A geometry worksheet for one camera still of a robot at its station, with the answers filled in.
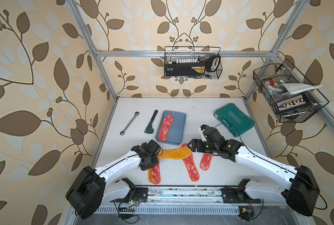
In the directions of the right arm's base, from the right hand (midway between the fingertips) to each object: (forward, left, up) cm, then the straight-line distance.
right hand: (192, 145), depth 80 cm
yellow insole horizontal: (0, +10, -11) cm, 15 cm away
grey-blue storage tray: (+14, +9, -12) cm, 20 cm away
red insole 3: (-7, +1, -12) cm, 14 cm away
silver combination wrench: (+17, +47, -11) cm, 51 cm away
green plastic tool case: (+21, -36, -8) cm, 42 cm away
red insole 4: (-5, -9, -13) cm, 16 cm away
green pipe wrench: (+19, +28, -10) cm, 35 cm away
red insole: (+22, +15, -11) cm, 29 cm away
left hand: (-6, +22, -10) cm, 25 cm away
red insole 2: (-12, +22, -10) cm, 27 cm away
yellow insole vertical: (-12, +25, -10) cm, 30 cm away
